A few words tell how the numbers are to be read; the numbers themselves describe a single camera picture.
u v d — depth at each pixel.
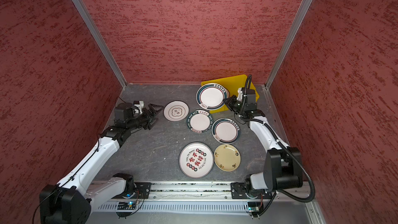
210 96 0.88
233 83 1.19
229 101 0.74
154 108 0.70
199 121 1.00
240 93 0.81
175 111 1.04
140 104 0.75
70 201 0.38
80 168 0.44
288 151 0.42
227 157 0.85
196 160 0.84
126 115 0.60
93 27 0.87
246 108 0.66
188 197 0.73
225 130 0.95
